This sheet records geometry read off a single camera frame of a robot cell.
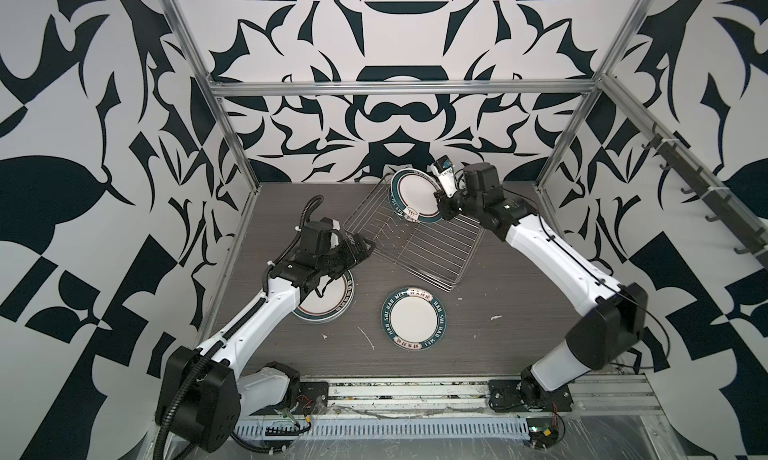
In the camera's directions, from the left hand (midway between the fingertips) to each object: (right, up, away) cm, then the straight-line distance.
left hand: (367, 245), depth 80 cm
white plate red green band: (-10, -17, +6) cm, 21 cm away
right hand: (+19, +15, -1) cm, 24 cm away
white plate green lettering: (+12, +14, +2) cm, 18 cm away
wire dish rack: (+23, -4, +19) cm, 30 cm away
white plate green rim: (+13, -21, +5) cm, 25 cm away
